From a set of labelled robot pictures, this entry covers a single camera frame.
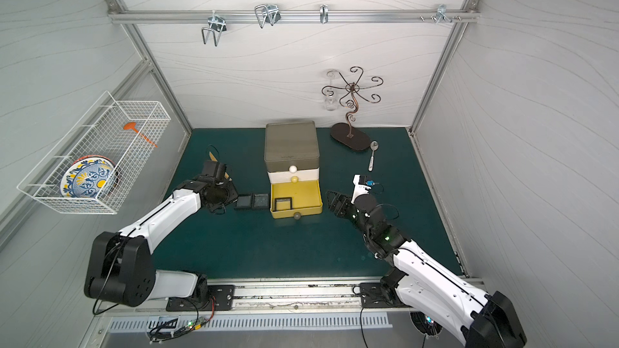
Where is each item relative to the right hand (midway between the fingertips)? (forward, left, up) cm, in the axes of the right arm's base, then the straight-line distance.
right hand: (336, 192), depth 79 cm
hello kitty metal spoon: (+36, -19, -17) cm, 45 cm away
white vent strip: (-34, +5, -17) cm, 38 cm away
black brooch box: (+3, +20, -15) cm, 25 cm away
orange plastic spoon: (+13, +68, +16) cm, 71 cm away
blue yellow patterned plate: (-8, +66, +19) cm, 69 cm away
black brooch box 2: (+3, +36, -15) cm, 39 cm away
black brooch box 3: (+5, +30, -17) cm, 34 cm away
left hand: (+2, +37, -9) cm, 38 cm away
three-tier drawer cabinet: (+13, +16, +4) cm, 21 cm away
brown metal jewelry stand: (+41, -7, -14) cm, 44 cm away
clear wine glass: (+46, +2, +5) cm, 46 cm away
